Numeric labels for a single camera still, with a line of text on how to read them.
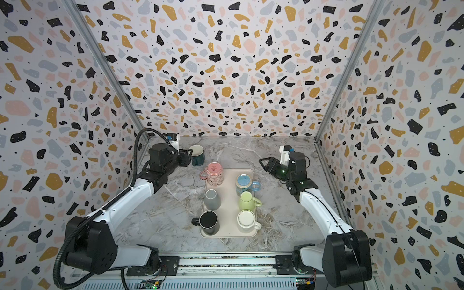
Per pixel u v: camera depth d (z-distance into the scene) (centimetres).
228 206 91
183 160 75
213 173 90
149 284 70
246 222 78
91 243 41
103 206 47
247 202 83
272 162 73
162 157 62
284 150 76
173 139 72
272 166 72
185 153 74
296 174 64
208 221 77
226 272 73
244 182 88
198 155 99
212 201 88
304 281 71
